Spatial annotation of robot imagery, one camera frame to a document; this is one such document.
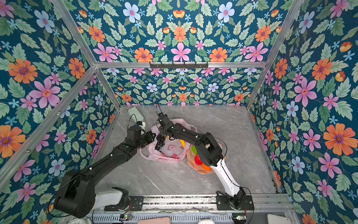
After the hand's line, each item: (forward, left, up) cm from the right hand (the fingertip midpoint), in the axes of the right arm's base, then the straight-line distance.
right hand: (164, 125), depth 99 cm
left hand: (-11, +1, +9) cm, 15 cm away
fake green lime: (-19, -21, -1) cm, 29 cm away
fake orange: (-30, -28, -2) cm, 41 cm away
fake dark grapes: (-12, +2, -4) cm, 12 cm away
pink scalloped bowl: (-24, -19, -4) cm, 31 cm away
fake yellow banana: (-12, -14, -5) cm, 19 cm away
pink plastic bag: (-16, -7, -7) cm, 19 cm away
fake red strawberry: (-26, -23, -1) cm, 35 cm away
